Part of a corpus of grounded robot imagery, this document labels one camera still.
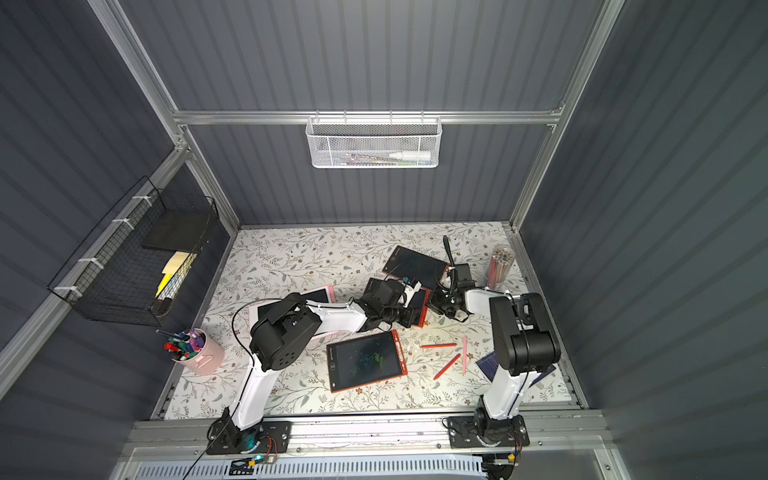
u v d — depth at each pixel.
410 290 0.87
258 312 0.96
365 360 0.87
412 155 0.92
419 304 0.96
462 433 0.74
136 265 0.74
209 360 0.79
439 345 0.89
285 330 0.57
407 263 1.11
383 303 0.77
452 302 0.75
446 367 0.85
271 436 0.73
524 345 0.48
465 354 0.88
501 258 0.87
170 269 0.73
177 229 0.82
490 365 0.85
